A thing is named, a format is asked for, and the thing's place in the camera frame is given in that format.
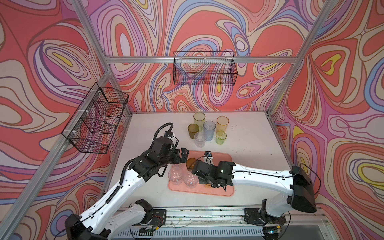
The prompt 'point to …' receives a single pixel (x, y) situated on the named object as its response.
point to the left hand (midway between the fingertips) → (183, 151)
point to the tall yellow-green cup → (199, 118)
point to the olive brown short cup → (193, 128)
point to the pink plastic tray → (200, 188)
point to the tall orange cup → (222, 123)
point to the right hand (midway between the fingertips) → (204, 179)
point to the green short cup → (220, 136)
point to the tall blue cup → (209, 127)
